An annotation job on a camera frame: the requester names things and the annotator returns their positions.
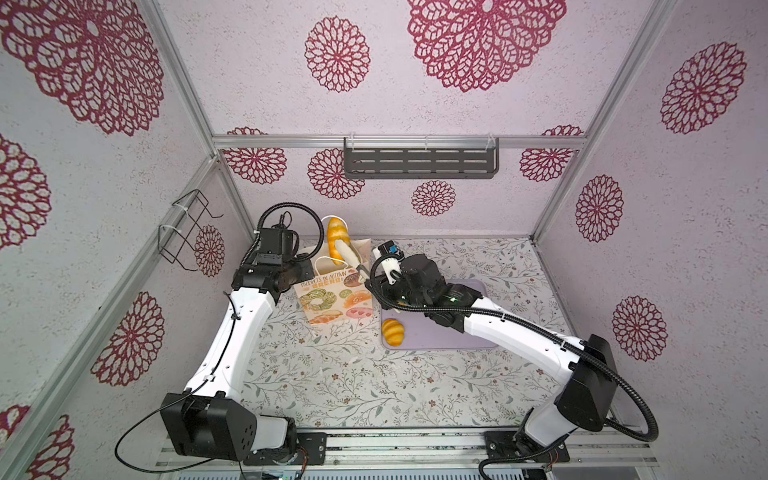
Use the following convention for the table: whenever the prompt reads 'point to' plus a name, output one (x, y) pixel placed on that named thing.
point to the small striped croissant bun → (393, 331)
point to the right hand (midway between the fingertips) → (368, 276)
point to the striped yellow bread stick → (336, 230)
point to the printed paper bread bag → (335, 292)
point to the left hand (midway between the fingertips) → (302, 271)
